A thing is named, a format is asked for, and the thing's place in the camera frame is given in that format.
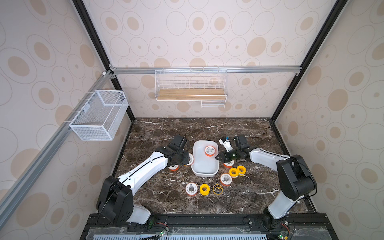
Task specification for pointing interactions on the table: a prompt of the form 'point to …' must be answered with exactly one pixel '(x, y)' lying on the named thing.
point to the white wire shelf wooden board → (208, 86)
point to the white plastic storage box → (204, 164)
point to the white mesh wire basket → (100, 117)
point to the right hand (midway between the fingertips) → (217, 158)
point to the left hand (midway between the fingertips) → (189, 158)
